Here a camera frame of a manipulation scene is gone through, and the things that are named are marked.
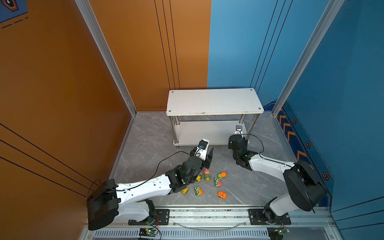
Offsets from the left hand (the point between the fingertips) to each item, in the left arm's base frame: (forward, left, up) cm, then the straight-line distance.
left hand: (208, 146), depth 73 cm
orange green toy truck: (-7, -8, -20) cm, 23 cm away
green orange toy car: (-15, +4, -21) cm, 26 cm away
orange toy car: (-17, -8, -22) cm, 28 cm away
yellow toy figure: (-16, +12, -21) cm, 29 cm away
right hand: (+14, -17, -11) cm, 25 cm away
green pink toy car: (-10, -6, -21) cm, 24 cm away
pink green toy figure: (-7, 0, -20) cm, 21 cm away
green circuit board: (-33, +30, -25) cm, 51 cm away
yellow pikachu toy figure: (-9, +5, -20) cm, 22 cm away
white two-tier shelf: (+28, -3, -6) cm, 29 cm away
